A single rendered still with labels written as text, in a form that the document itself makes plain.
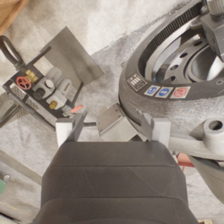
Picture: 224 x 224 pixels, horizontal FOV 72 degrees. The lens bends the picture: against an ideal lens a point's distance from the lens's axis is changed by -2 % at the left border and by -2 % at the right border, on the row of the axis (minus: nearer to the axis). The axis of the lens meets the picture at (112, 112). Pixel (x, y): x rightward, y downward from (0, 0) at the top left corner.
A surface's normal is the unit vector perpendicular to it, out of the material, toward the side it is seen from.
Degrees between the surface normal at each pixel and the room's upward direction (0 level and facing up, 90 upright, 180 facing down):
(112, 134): 22
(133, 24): 0
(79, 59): 0
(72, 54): 0
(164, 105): 77
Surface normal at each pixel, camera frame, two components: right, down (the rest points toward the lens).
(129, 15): -0.11, 0.65
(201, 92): -0.59, -0.65
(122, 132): 0.21, 0.46
